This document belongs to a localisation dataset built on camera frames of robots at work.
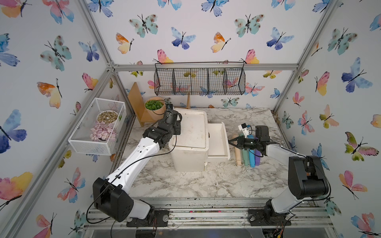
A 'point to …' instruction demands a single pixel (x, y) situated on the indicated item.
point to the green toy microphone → (245, 154)
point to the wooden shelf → (138, 104)
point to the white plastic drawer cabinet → (190, 148)
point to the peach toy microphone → (238, 151)
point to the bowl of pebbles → (107, 116)
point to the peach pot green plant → (155, 107)
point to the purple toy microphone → (257, 159)
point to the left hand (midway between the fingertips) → (175, 122)
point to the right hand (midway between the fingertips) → (230, 141)
